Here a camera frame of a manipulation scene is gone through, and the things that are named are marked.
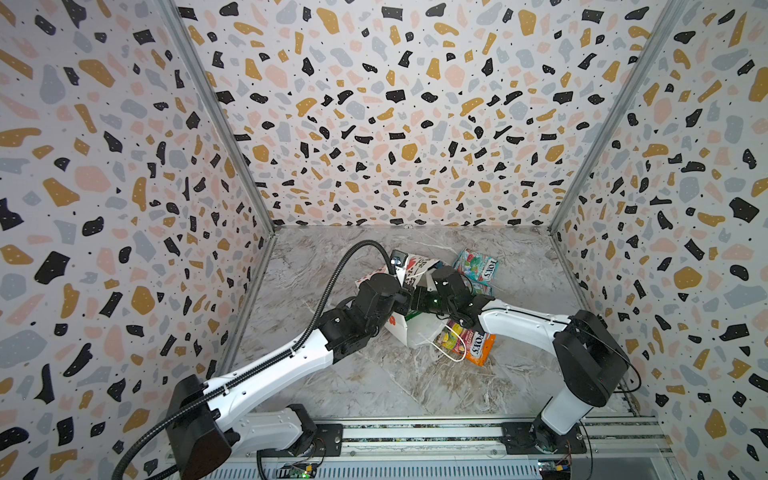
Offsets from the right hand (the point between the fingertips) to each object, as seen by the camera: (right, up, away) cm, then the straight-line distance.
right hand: (401, 292), depth 85 cm
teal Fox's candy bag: (+27, 0, +16) cm, 31 cm away
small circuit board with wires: (-24, -40, -15) cm, 49 cm away
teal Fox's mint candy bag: (+28, +5, +21) cm, 35 cm away
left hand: (+2, +7, -13) cm, 15 cm away
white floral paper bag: (+4, -11, +1) cm, 12 cm away
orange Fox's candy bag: (+19, -15, +5) cm, 25 cm away
